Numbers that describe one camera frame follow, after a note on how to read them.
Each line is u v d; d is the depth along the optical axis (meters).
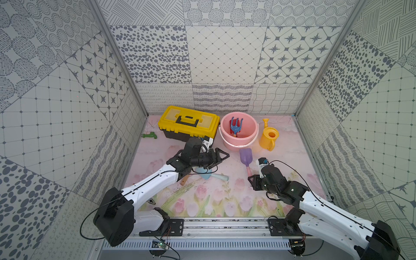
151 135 1.07
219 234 0.73
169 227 0.73
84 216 0.39
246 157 0.86
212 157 0.67
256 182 0.70
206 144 0.73
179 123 0.93
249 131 0.96
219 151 0.70
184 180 0.87
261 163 0.73
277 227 0.73
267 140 0.95
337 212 0.47
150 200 0.81
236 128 1.01
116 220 0.40
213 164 0.69
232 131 1.01
